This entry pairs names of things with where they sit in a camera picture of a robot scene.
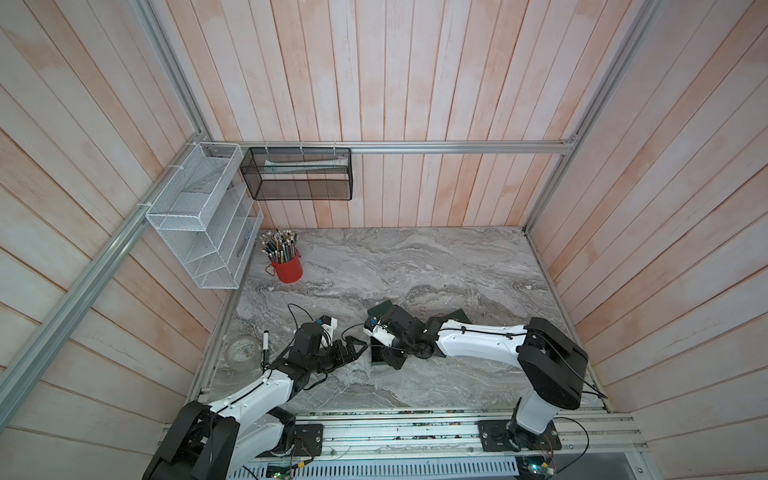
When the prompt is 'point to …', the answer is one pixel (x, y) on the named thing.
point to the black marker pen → (266, 347)
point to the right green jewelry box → (376, 357)
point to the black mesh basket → (299, 173)
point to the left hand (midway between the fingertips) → (357, 354)
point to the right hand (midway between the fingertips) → (383, 351)
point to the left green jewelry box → (377, 310)
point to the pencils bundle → (279, 245)
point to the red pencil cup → (290, 271)
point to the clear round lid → (242, 353)
